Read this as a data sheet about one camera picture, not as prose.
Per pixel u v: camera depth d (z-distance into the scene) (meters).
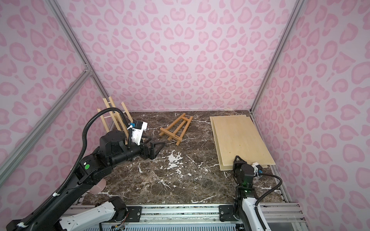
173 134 1.01
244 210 0.57
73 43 0.80
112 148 0.44
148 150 0.54
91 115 0.98
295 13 0.71
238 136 0.98
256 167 0.74
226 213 0.73
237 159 0.82
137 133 0.54
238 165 0.76
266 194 0.58
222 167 0.87
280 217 0.72
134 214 0.73
